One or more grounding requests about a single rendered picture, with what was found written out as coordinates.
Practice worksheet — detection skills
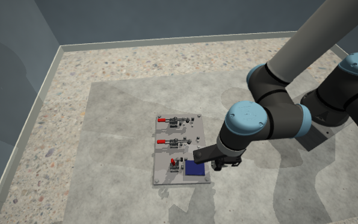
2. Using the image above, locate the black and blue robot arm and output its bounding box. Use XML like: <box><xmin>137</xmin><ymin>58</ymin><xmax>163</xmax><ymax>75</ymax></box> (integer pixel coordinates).
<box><xmin>193</xmin><ymin>0</ymin><xmax>358</xmax><ymax>164</ymax></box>

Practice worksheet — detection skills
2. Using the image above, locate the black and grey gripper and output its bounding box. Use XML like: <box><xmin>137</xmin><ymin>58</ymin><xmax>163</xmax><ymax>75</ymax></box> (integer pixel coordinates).
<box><xmin>211</xmin><ymin>153</ymin><xmax>243</xmax><ymax>171</ymax></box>

